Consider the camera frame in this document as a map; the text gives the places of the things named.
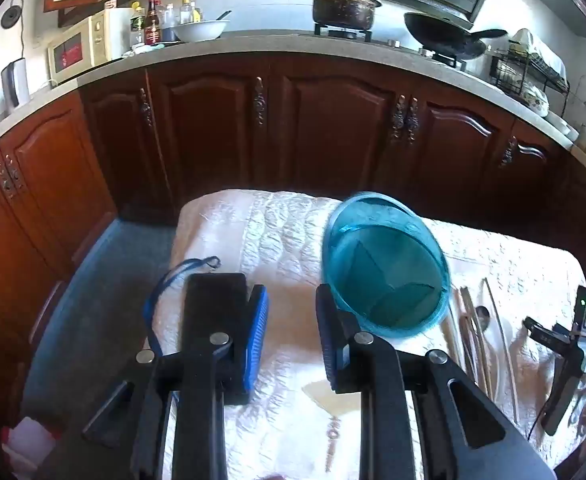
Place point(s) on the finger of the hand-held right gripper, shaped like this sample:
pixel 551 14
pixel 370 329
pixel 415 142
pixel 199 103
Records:
pixel 548 336

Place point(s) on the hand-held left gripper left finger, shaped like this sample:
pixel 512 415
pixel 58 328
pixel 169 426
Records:
pixel 256 340

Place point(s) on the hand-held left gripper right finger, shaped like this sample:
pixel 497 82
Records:
pixel 325 340

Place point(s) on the light bamboo chopstick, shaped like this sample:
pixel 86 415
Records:
pixel 498 330

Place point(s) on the metal spoon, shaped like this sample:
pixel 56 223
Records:
pixel 483 312

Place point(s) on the teal rimmed utensil holder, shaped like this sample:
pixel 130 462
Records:
pixel 388 280

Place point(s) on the white quilted tablecloth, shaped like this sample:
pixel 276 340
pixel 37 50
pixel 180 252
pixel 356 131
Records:
pixel 288 240

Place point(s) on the stack of white bowls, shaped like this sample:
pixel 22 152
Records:
pixel 563 126

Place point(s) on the brown wooden base cabinet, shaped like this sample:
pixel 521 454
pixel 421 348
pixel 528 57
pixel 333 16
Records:
pixel 323 120

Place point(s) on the patterned ceramic pot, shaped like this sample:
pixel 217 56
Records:
pixel 535 100

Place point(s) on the black dish rack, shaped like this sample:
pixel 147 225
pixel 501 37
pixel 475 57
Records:
pixel 528 75

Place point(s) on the grey stone countertop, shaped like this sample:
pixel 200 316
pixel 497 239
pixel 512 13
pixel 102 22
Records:
pixel 273 42

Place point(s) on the gas stove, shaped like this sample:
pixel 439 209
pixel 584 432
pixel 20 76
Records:
pixel 343 34

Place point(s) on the white cloth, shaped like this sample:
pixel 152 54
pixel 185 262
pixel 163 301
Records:
pixel 143 50

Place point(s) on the white bowl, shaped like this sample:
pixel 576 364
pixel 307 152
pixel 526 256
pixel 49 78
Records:
pixel 200 31

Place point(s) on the black wok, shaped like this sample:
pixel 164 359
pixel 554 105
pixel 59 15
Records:
pixel 443 37

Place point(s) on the clear bottle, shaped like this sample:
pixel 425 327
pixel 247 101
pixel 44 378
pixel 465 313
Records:
pixel 170 22

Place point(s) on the brown red label sauce bottle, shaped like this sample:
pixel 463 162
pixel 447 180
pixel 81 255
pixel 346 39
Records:
pixel 153 27

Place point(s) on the dark cooking pot with lid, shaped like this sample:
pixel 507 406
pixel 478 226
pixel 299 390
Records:
pixel 343 10

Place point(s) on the yellow capped green bottle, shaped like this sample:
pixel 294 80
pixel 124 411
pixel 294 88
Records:
pixel 137 27

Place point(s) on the yellow oil bottle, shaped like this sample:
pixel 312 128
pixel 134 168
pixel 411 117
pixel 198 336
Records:
pixel 189 10

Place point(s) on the cream microwave oven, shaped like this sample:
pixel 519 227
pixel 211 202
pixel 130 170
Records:
pixel 73 52

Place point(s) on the round black wall hanging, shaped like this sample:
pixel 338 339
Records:
pixel 11 16

